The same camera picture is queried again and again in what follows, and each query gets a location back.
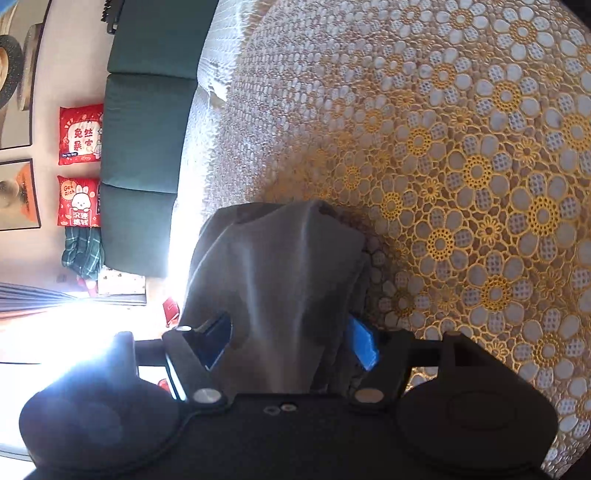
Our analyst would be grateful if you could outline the green plaid blanket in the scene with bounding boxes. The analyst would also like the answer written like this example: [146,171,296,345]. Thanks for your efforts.
[61,226,106,281]

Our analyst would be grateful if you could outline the small painting with orange base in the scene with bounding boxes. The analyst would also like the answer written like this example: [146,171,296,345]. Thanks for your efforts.
[0,158,42,232]

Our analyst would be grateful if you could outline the red printed cushion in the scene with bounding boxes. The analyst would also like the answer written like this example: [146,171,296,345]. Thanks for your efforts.
[58,103,105,166]
[56,175,102,228]

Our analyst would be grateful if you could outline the bear-print pillow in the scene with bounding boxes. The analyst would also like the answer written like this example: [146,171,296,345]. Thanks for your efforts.
[97,268,147,305]

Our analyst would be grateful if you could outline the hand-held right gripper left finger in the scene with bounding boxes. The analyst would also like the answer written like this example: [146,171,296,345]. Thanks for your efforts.
[111,311,234,414]

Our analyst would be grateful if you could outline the black massager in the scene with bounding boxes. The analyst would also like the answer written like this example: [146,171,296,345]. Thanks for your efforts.
[98,0,126,34]

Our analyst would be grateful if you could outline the wide ring sculpture painting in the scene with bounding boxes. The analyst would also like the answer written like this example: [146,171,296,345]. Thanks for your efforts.
[0,0,54,151]

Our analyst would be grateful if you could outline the green sofa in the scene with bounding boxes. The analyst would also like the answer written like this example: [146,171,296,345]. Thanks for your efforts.
[99,0,220,278]

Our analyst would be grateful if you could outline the grey curtain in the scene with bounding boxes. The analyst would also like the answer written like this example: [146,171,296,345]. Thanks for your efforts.
[0,282,79,319]

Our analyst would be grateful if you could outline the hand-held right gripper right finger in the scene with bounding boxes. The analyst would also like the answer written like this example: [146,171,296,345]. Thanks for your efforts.
[345,315,522,411]

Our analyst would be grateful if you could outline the red book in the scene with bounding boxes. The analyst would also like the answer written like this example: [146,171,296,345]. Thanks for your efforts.
[163,296,182,329]

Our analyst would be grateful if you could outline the grey dotted pants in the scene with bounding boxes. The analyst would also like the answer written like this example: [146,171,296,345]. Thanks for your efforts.
[178,199,370,393]

